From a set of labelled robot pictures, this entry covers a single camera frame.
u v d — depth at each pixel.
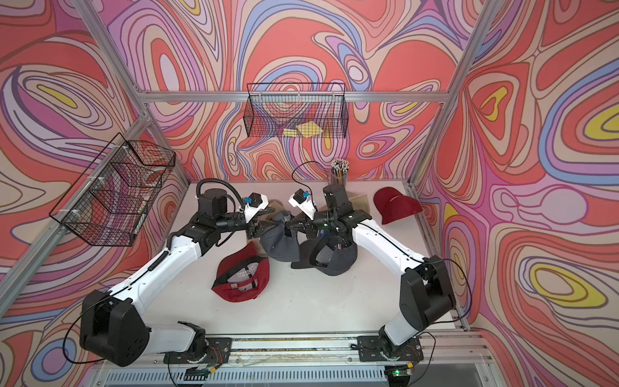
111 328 0.40
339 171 1.01
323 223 0.69
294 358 0.73
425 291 0.43
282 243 0.77
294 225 0.75
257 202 0.63
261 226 0.68
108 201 0.75
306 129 0.91
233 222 0.66
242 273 0.88
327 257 0.93
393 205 1.04
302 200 0.67
